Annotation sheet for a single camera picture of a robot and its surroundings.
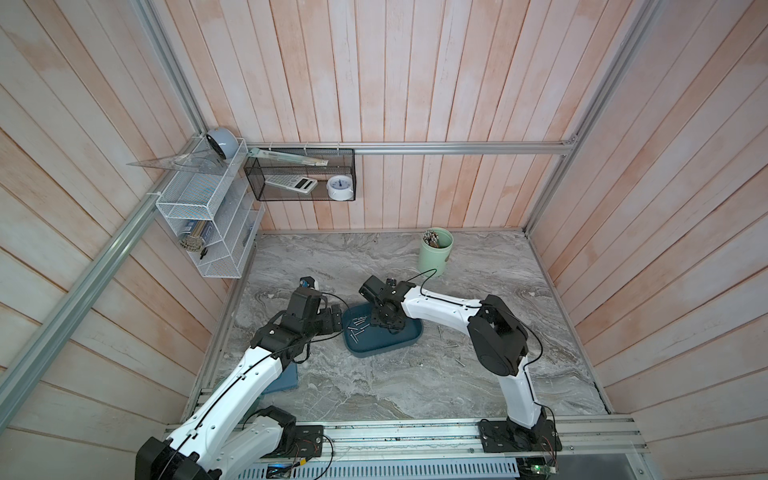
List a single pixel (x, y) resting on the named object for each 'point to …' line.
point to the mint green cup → (435, 248)
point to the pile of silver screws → (359, 327)
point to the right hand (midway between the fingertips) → (378, 320)
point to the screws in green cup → (431, 238)
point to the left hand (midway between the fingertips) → (326, 317)
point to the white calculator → (299, 183)
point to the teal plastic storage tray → (362, 338)
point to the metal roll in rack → (194, 240)
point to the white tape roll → (340, 188)
